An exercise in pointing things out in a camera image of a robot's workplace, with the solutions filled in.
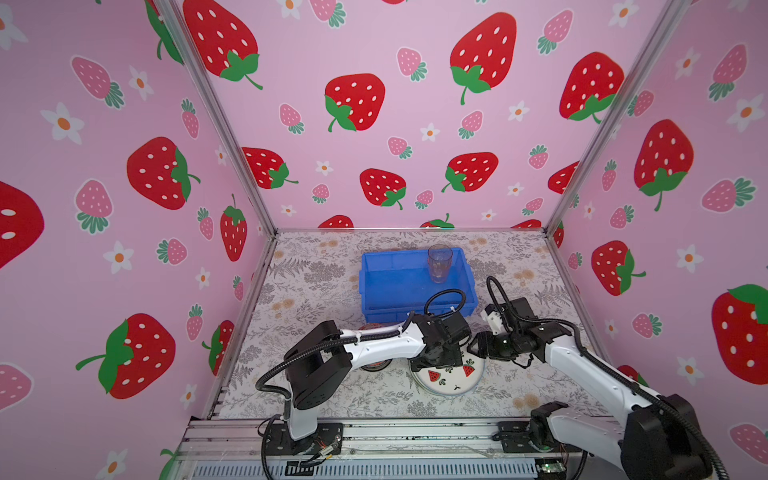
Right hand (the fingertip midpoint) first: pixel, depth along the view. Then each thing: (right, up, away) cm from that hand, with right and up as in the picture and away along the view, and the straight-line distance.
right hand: (473, 348), depth 83 cm
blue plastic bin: (-23, +16, +25) cm, 37 cm away
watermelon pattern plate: (-6, -8, -2) cm, 10 cm away
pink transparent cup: (-7, +25, +21) cm, 33 cm away
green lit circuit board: (+16, -25, -13) cm, 32 cm away
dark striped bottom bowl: (-26, -3, -5) cm, 27 cm away
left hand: (-7, -4, -2) cm, 8 cm away
